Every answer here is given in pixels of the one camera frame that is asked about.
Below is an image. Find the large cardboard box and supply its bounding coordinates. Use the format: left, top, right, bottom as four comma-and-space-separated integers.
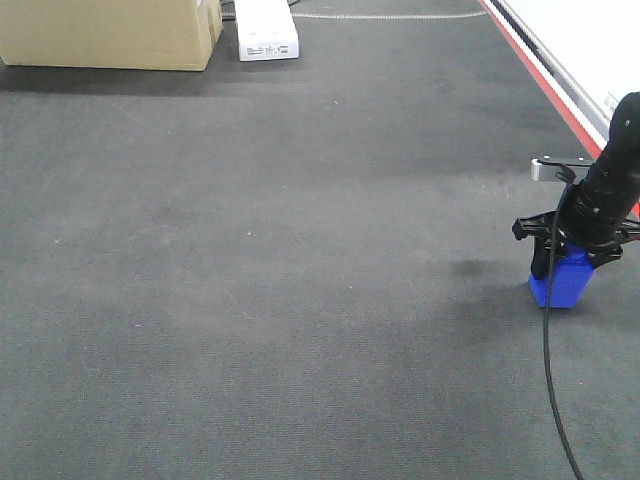
0, 0, 225, 72

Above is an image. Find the blue plastic box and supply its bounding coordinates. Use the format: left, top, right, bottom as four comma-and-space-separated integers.
528, 242, 596, 310

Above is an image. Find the long white flat box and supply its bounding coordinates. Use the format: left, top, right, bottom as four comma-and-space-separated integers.
233, 0, 301, 63

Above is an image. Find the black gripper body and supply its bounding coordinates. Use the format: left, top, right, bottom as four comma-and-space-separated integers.
511, 192, 640, 250

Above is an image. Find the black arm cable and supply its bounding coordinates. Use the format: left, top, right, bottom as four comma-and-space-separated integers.
542, 209, 586, 480

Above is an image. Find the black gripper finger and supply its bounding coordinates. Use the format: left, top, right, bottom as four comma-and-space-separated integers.
591, 246, 625, 267
531, 237, 554, 280

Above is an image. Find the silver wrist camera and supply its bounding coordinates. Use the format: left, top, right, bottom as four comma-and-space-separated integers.
529, 156, 599, 184

